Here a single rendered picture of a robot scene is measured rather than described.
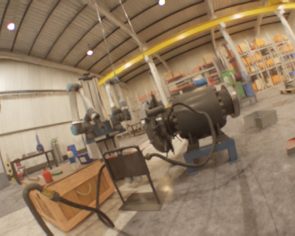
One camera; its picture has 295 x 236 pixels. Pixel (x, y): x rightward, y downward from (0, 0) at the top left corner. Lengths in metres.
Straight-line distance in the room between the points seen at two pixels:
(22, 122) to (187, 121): 9.10
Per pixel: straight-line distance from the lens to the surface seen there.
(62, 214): 1.24
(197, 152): 1.39
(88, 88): 2.39
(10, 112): 9.54
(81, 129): 1.87
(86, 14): 9.35
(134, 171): 1.08
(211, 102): 1.43
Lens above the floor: 0.69
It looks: 2 degrees up
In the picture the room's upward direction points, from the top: 19 degrees counter-clockwise
